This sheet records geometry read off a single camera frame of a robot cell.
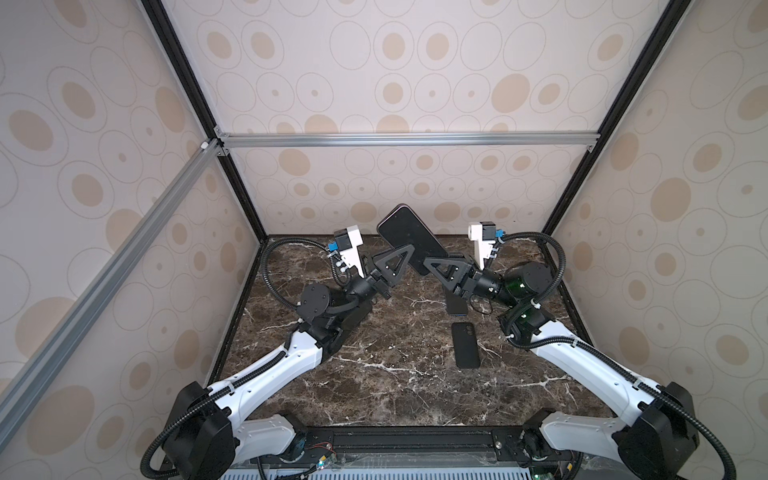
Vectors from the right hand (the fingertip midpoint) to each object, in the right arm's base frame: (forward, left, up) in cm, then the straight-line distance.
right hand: (426, 269), depth 57 cm
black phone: (+12, +20, -41) cm, 47 cm away
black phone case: (+3, -15, -41) cm, 44 cm away
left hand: (-1, +2, +5) cm, 6 cm away
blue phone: (+17, -15, -41) cm, 47 cm away
